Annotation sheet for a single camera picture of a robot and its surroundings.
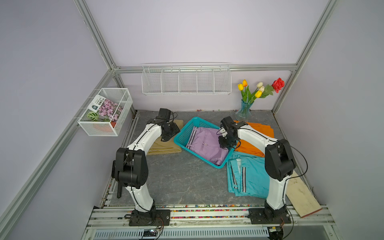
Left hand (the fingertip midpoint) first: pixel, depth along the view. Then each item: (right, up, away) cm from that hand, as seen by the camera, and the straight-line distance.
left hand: (177, 132), depth 91 cm
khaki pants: (-12, -10, +6) cm, 17 cm away
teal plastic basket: (+2, -4, +6) cm, 8 cm away
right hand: (+28, -8, +3) cm, 29 cm away
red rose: (+59, +28, -7) cm, 65 cm away
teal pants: (+41, -24, -6) cm, 48 cm away
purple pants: (+18, -6, +9) cm, 21 cm away
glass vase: (+47, +12, +18) cm, 52 cm away
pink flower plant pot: (-34, +12, -18) cm, 40 cm away
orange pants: (+61, 0, +14) cm, 62 cm away
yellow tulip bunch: (+50, +24, -2) cm, 56 cm away
